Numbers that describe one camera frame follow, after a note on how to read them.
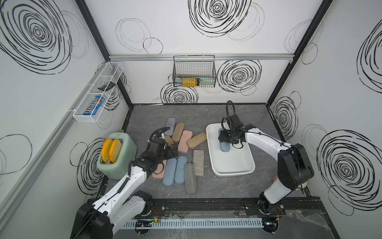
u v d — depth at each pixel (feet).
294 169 1.50
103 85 2.64
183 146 3.01
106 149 2.33
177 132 3.29
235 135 2.16
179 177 2.65
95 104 2.37
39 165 1.62
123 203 1.56
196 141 3.10
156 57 6.09
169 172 2.73
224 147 2.82
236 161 3.03
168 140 3.14
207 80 2.84
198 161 2.84
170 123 3.45
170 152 2.38
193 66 3.16
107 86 2.50
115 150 2.33
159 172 2.23
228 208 2.47
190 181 2.53
